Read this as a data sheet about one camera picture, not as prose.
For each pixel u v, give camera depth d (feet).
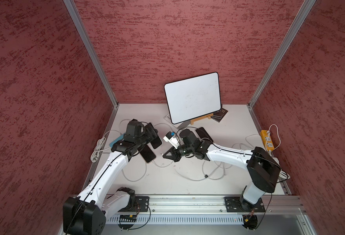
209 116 3.56
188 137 2.08
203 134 3.39
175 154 2.24
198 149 2.10
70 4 2.28
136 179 2.69
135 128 1.93
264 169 1.52
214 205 2.48
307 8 2.34
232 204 2.43
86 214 1.21
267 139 3.11
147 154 3.09
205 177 2.72
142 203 2.42
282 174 2.71
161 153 2.51
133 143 1.92
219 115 3.61
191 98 3.28
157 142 2.53
